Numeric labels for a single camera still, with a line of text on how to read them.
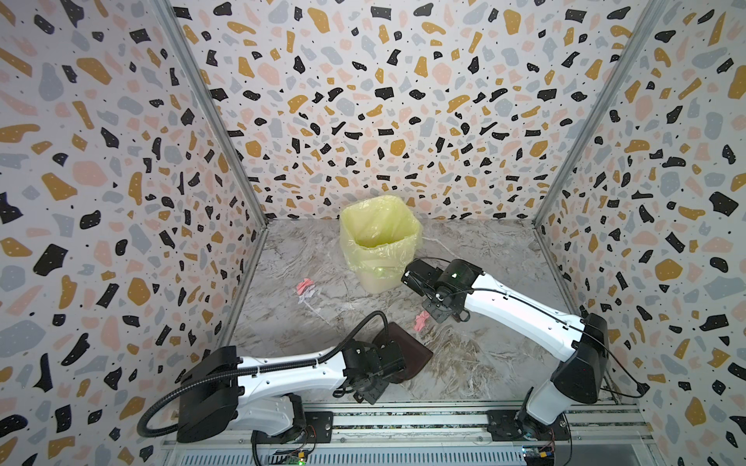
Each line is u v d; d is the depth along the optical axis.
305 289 1.00
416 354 0.87
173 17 0.70
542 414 0.63
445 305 0.54
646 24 0.73
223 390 0.40
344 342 0.54
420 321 0.92
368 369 0.56
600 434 0.74
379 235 1.03
